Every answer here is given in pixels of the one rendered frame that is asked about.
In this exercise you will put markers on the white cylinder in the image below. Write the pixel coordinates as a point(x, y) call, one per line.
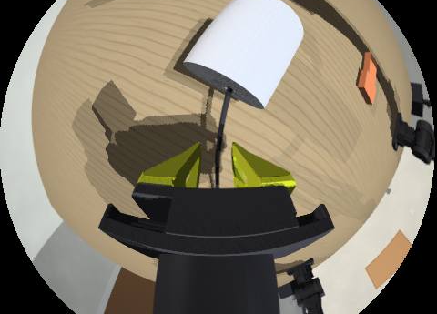
point(248, 47)

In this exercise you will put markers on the orange stepped block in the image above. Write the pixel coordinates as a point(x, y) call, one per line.
point(367, 79)

